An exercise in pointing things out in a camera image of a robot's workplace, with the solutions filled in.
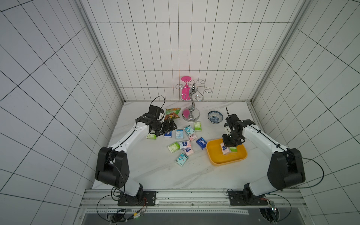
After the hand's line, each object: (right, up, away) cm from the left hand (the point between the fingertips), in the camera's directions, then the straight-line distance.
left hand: (170, 131), depth 85 cm
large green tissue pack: (-13, -5, +10) cm, 17 cm away
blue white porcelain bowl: (+34, +8, +22) cm, 41 cm away
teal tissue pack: (+13, -1, +10) cm, 16 cm away
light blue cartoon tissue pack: (+5, -4, +12) cm, 13 cm away
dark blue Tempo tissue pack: (-2, -4, +11) cm, 12 cm away
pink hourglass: (+11, +28, +15) cm, 34 cm away
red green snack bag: (0, +11, +19) cm, 22 cm away
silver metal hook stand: (+15, +11, +25) cm, 32 cm away
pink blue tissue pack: (+12, -13, +3) cm, 18 cm away
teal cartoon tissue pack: (+7, -18, 0) cm, 19 cm away
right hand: (+33, -8, +2) cm, 34 cm away
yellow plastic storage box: (+28, -16, -3) cm, 33 cm away
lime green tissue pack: (+2, -11, +5) cm, 12 cm away
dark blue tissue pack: (+21, -9, +7) cm, 24 cm away
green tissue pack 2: (+19, +1, +16) cm, 25 cm away
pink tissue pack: (+34, -11, -2) cm, 36 cm away
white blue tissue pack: (+8, -9, +3) cm, 13 cm away
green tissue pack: (+41, -12, +3) cm, 43 cm away
